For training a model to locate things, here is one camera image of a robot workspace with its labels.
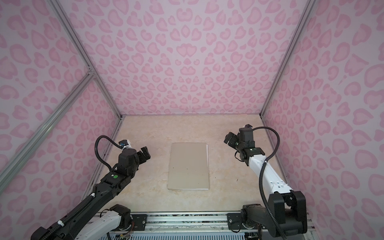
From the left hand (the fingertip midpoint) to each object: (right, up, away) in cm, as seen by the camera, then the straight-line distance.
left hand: (141, 148), depth 81 cm
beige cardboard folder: (+25, -13, +11) cm, 30 cm away
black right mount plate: (+48, -35, -7) cm, 60 cm away
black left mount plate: (+2, -35, -8) cm, 36 cm away
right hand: (+50, +5, +4) cm, 50 cm away
